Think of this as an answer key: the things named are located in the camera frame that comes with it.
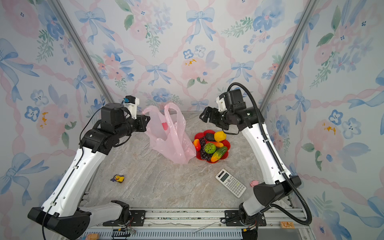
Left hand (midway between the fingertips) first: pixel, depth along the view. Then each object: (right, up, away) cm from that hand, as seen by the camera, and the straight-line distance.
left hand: (149, 116), depth 68 cm
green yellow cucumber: (+35, -21, +20) cm, 45 cm away
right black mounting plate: (+39, -49, +4) cm, 62 cm away
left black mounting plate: (-8, -50, +6) cm, 51 cm away
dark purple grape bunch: (+26, -22, +24) cm, 42 cm away
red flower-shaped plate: (+24, -11, +38) cm, 47 cm away
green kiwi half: (+29, -17, +20) cm, 40 cm away
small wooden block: (+65, -52, +4) cm, 83 cm away
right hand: (+26, -1, +3) cm, 27 cm away
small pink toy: (+54, -36, +16) cm, 67 cm away
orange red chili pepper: (+35, -16, +29) cm, 48 cm away
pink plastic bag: (+6, -9, +14) cm, 18 cm away
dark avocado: (+31, -12, +32) cm, 46 cm away
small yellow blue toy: (-23, -34, +17) cm, 45 cm away
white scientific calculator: (+41, -36, +16) cm, 57 cm away
